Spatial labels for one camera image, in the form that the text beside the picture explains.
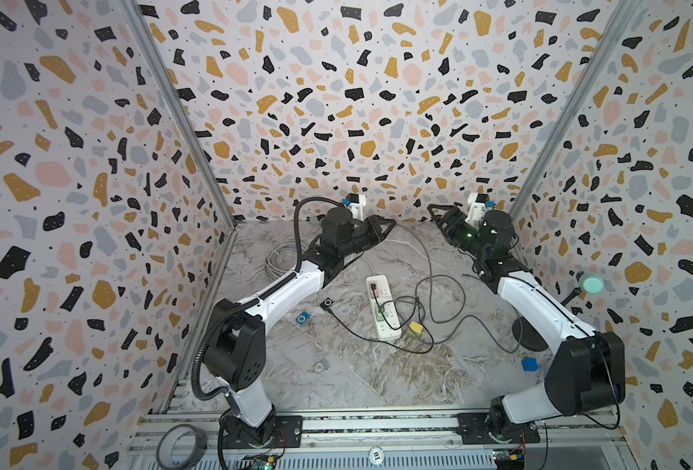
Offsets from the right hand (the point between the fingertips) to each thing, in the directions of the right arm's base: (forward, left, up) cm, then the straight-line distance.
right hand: (435, 212), depth 77 cm
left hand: (-3, +9, 0) cm, 9 cm away
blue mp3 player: (-15, +39, -32) cm, 52 cm away
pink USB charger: (-6, +15, -29) cm, 33 cm away
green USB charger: (-18, +14, -25) cm, 34 cm away
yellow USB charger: (-17, +3, -33) cm, 37 cm away
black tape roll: (-50, +65, -28) cm, 86 cm away
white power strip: (-15, +13, -24) cm, 31 cm away
